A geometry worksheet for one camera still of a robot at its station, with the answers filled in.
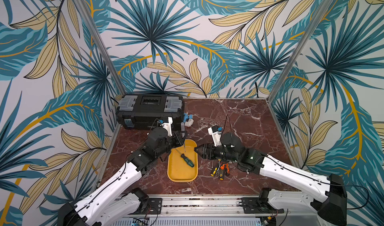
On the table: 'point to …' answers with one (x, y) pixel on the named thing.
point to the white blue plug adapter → (188, 119)
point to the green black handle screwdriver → (188, 161)
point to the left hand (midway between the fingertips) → (187, 135)
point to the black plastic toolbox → (140, 111)
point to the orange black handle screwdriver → (222, 166)
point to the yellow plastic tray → (178, 169)
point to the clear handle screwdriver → (184, 147)
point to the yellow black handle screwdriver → (216, 169)
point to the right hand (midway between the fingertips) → (197, 149)
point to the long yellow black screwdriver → (212, 164)
